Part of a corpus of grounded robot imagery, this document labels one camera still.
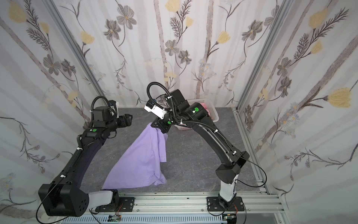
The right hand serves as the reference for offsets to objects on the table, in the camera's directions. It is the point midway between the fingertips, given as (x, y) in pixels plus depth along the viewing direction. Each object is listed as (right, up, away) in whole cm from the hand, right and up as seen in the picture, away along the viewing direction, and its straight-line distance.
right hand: (157, 121), depth 63 cm
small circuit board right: (+37, -51, +9) cm, 64 cm away
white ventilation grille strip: (-6, -50, +7) cm, 51 cm away
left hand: (-21, +4, +16) cm, 26 cm away
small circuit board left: (-24, -50, +8) cm, 56 cm away
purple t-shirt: (-9, -22, +5) cm, 25 cm away
